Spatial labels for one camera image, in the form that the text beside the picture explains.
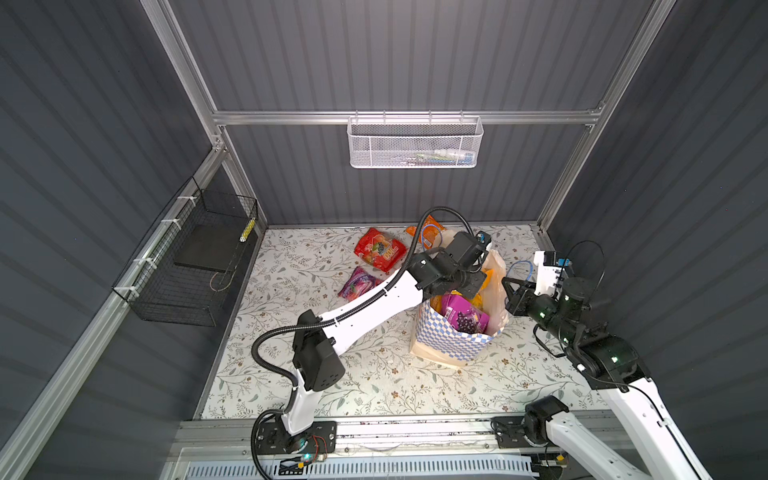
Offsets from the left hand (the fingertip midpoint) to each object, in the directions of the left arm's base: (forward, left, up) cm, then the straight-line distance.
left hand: (477, 273), depth 75 cm
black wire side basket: (+4, +73, +1) cm, 74 cm away
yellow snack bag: (+3, -5, -18) cm, 19 cm away
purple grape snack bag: (-8, +4, -8) cm, 11 cm away
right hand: (-6, -4, +5) cm, 9 cm away
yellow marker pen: (+17, +61, +2) cm, 63 cm away
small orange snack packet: (+39, +4, -24) cm, 46 cm away
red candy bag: (+28, +24, -21) cm, 43 cm away
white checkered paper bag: (-14, +11, -9) cm, 20 cm away
